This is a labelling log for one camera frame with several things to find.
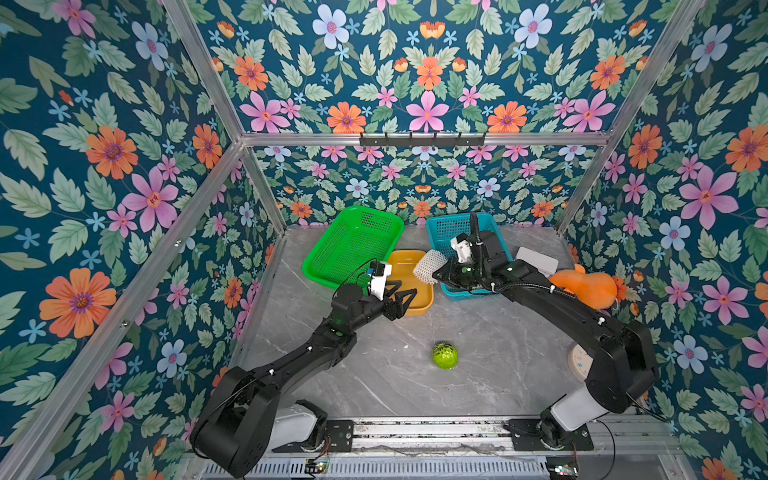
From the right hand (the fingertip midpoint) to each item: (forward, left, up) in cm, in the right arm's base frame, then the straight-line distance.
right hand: (439, 268), depth 82 cm
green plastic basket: (+28, +30, -18) cm, 45 cm away
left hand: (-7, +8, 0) cm, 10 cm away
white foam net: (+1, +3, +1) cm, 3 cm away
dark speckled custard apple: (-19, -2, -15) cm, 24 cm away
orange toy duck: (+3, -50, -15) cm, 52 cm away
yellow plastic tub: (+17, +11, -20) cm, 28 cm away
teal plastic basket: (+30, -4, -14) cm, 33 cm away
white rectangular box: (+17, -39, -18) cm, 47 cm away
